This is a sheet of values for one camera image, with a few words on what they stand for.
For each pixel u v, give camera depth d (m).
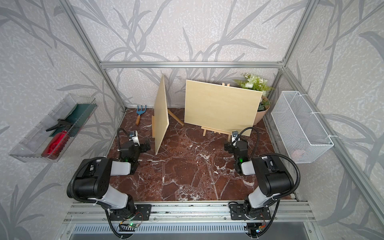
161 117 0.86
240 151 0.70
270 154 0.52
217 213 0.75
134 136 0.81
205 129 1.00
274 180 0.45
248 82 0.95
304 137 0.60
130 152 0.73
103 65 0.94
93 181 0.45
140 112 1.19
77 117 0.72
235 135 0.81
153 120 1.05
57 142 0.59
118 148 0.70
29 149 0.58
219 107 0.89
